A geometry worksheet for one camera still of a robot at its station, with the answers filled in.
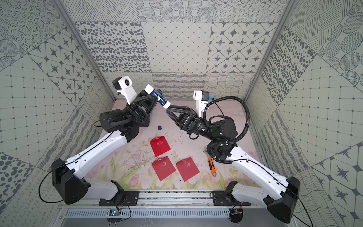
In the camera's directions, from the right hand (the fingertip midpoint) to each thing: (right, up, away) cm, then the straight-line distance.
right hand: (165, 111), depth 45 cm
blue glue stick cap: (-13, -12, +56) cm, 58 cm away
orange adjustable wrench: (+22, -34, +39) cm, 56 cm away
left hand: (-1, +2, -6) cm, 6 cm away
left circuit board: (-30, -52, +26) cm, 66 cm away
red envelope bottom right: (+7, -35, +39) cm, 53 cm away
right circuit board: (+32, -53, +26) cm, 68 cm away
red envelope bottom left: (-8, -35, +40) cm, 54 cm away
